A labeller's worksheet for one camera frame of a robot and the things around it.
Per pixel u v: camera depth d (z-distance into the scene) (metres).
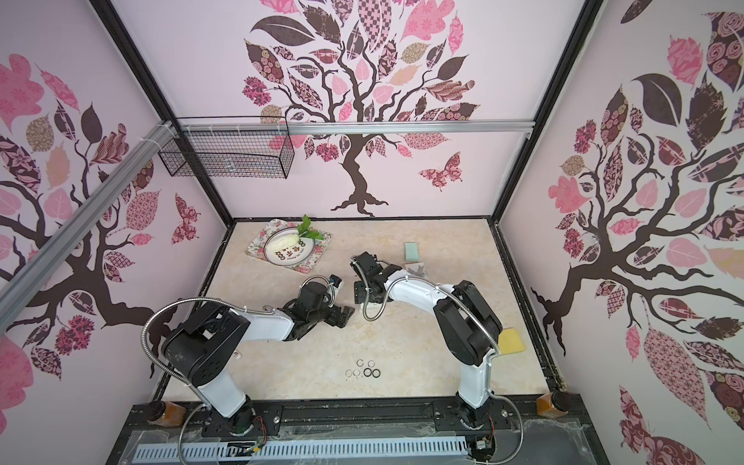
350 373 0.81
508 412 0.74
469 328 0.49
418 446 0.78
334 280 0.83
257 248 1.10
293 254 1.08
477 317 0.44
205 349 0.47
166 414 0.68
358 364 0.83
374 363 0.83
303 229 1.14
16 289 0.50
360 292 0.83
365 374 0.81
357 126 0.95
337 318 0.84
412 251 1.07
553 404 0.68
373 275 0.70
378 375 0.81
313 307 0.75
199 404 0.71
